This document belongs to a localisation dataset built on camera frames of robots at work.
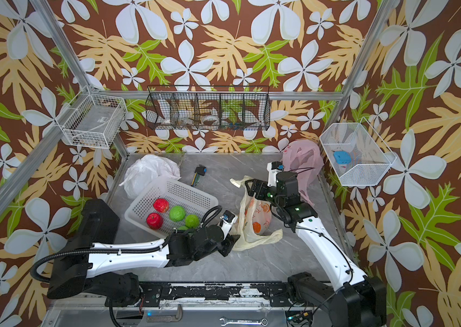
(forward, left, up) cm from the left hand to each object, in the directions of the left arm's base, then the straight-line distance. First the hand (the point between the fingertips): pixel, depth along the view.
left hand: (237, 232), depth 75 cm
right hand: (+17, -5, +9) cm, 19 cm away
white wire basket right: (+29, -49, +13) cm, 59 cm away
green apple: (+9, +19, -10) cm, 23 cm away
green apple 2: (+12, +26, -8) cm, 30 cm away
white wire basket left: (+42, +62, +19) cm, 77 cm away
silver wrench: (-26, -9, -14) cm, 31 cm away
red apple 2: (+8, +35, -8) cm, 37 cm away
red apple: (+16, +34, -9) cm, 39 cm away
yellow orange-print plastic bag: (+6, -8, -2) cm, 10 cm away
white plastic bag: (+31, +43, -2) cm, 53 cm away
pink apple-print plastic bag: (+50, -40, -12) cm, 65 cm away
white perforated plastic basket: (+20, +20, -11) cm, 30 cm away
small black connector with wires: (+42, +20, -14) cm, 48 cm away
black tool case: (+4, +54, -1) cm, 54 cm away
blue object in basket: (+29, -44, +11) cm, 54 cm away
